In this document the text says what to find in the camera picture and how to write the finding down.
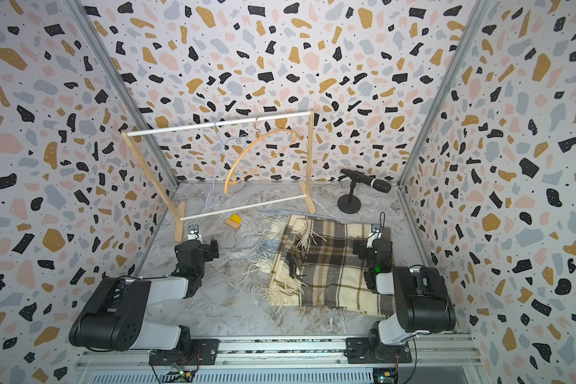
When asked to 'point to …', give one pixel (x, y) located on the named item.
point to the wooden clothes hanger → (247, 145)
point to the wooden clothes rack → (308, 188)
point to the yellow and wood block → (234, 222)
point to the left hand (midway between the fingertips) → (201, 240)
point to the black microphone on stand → (350, 203)
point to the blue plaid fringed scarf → (286, 212)
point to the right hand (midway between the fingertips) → (373, 237)
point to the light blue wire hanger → (231, 153)
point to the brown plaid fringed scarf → (310, 263)
